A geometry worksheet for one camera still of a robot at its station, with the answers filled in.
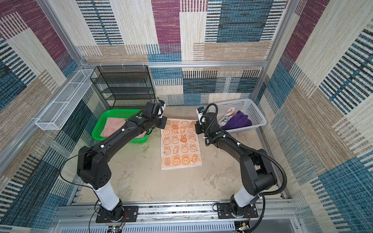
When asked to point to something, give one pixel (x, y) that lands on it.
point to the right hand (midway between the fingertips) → (199, 122)
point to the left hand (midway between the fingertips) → (163, 117)
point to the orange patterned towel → (179, 145)
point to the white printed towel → (230, 113)
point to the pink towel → (112, 124)
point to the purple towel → (239, 120)
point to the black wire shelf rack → (125, 87)
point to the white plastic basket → (245, 105)
